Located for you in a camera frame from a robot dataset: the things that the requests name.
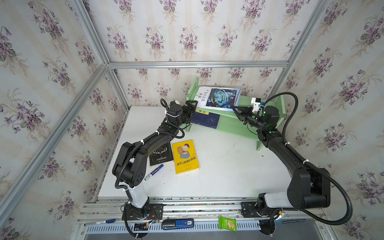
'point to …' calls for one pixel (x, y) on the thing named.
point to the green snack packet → (228, 223)
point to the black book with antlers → (162, 154)
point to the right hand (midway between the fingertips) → (231, 109)
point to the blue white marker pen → (151, 173)
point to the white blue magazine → (218, 98)
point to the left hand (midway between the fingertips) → (197, 104)
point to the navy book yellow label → (209, 119)
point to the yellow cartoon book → (185, 156)
